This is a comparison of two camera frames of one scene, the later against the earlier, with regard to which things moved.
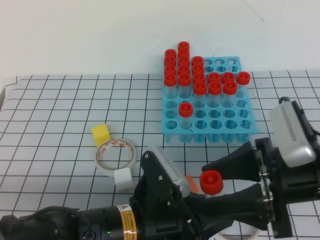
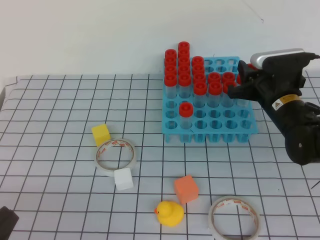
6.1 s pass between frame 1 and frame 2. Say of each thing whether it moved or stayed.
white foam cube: stayed
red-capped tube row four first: stayed
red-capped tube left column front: stayed
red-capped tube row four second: stayed
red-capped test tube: moved
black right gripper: moved
